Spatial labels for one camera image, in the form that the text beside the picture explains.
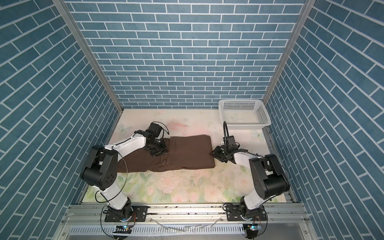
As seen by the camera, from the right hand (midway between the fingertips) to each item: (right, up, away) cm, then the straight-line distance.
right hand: (211, 152), depth 94 cm
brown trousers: (-11, 0, 0) cm, 11 cm away
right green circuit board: (+19, -32, -22) cm, 44 cm away
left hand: (-27, +1, -2) cm, 27 cm away
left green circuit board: (-45, -33, -22) cm, 60 cm away
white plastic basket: (+28, +26, +25) cm, 46 cm away
